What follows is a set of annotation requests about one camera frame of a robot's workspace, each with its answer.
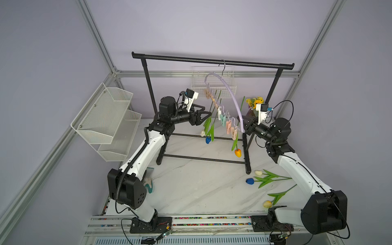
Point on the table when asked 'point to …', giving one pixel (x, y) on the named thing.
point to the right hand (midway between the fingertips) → (238, 119)
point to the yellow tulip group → (238, 151)
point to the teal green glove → (149, 189)
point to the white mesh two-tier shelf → (106, 121)
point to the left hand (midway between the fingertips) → (206, 112)
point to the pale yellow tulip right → (278, 196)
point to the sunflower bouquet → (252, 102)
